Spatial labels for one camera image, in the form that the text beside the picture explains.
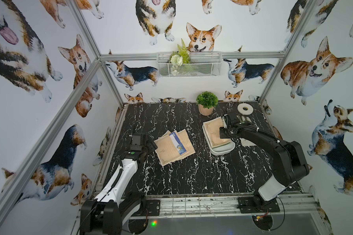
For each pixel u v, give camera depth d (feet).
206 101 3.28
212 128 3.18
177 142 3.12
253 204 2.27
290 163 1.53
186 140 3.19
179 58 2.68
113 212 1.28
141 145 2.13
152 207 2.41
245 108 3.85
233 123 2.34
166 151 3.05
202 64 3.03
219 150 3.01
